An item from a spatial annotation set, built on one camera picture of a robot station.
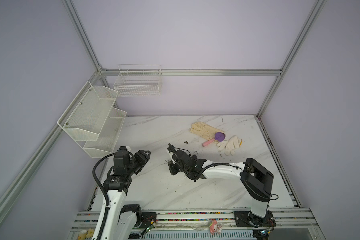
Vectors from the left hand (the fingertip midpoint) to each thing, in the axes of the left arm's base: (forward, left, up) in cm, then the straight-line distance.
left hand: (148, 156), depth 76 cm
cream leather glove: (+32, -34, -18) cm, 50 cm away
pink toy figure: (-30, -34, -15) cm, 47 cm away
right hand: (+1, -9, -9) cm, 13 cm away
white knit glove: (+18, -51, -17) cm, 56 cm away
